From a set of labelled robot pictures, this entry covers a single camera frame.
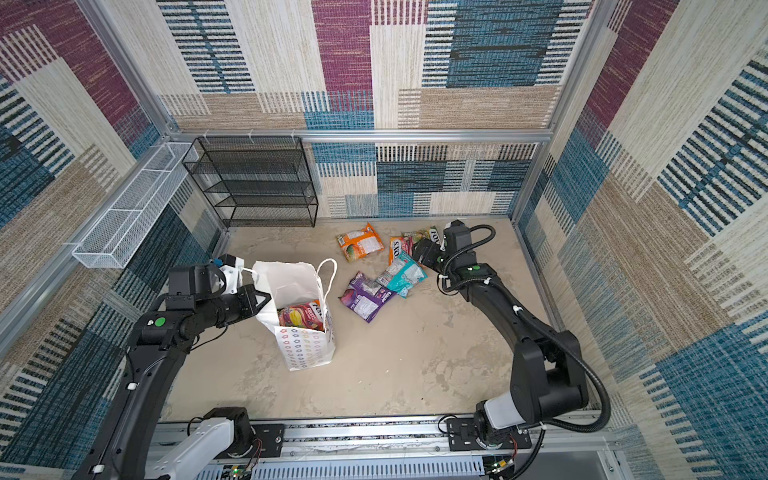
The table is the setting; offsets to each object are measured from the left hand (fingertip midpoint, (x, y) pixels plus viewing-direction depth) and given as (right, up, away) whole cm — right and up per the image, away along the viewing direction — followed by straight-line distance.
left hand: (269, 291), depth 72 cm
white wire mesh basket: (-36, +13, -1) cm, 38 cm away
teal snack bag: (+33, +2, +27) cm, 43 cm away
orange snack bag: (+18, +12, +38) cm, 44 cm away
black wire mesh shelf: (-20, +35, +39) cm, 56 cm away
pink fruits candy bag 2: (+35, +11, +36) cm, 51 cm away
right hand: (+38, +8, +15) cm, 42 cm away
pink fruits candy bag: (+6, -8, +13) cm, 16 cm away
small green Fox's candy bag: (+42, +16, +39) cm, 59 cm away
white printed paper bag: (0, 0, +15) cm, 15 cm away
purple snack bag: (+21, -5, +24) cm, 32 cm away
